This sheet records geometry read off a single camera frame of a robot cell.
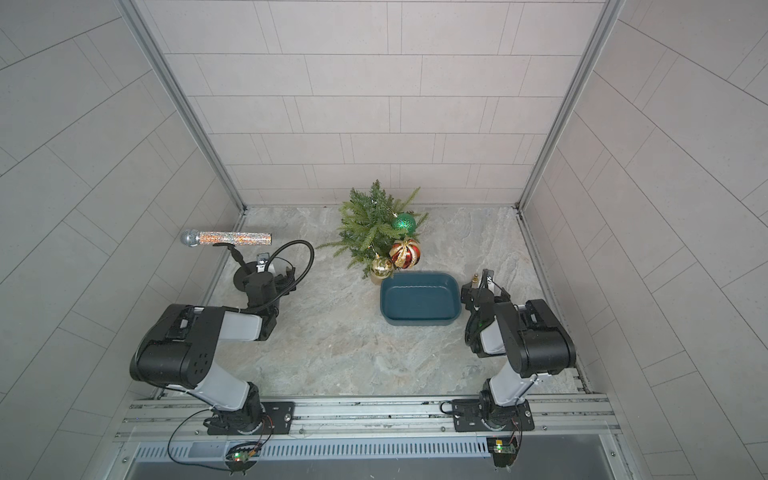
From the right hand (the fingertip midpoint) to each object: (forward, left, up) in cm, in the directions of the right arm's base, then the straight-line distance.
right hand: (486, 280), depth 94 cm
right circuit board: (-43, +6, -3) cm, 44 cm away
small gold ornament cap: (+1, +3, 0) cm, 4 cm away
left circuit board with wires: (-41, +65, +3) cm, 77 cm away
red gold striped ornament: (-9, +26, +30) cm, 41 cm away
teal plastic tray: (-5, +22, +1) cm, 23 cm away
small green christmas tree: (+1, +34, +30) cm, 45 cm away
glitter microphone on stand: (+4, +81, +25) cm, 85 cm away
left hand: (+7, +66, +6) cm, 67 cm away
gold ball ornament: (-10, +32, +26) cm, 42 cm away
